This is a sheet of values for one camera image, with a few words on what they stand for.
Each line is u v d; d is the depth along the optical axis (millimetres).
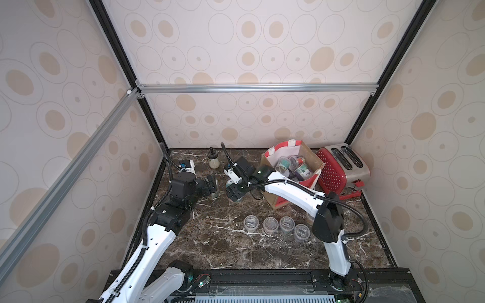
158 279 560
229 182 813
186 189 519
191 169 638
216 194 989
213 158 1034
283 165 942
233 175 689
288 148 949
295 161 942
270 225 831
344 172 861
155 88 897
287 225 833
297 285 732
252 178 609
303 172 890
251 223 833
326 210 491
